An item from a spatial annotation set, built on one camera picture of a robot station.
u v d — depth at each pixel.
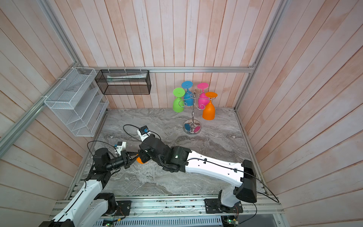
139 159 0.75
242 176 0.40
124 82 1.04
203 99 0.93
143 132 0.54
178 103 0.90
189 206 0.76
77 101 0.73
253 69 0.94
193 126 1.07
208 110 0.88
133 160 0.73
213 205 0.73
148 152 0.45
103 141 0.74
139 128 0.54
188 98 0.90
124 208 0.74
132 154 0.76
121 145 0.76
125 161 0.69
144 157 0.57
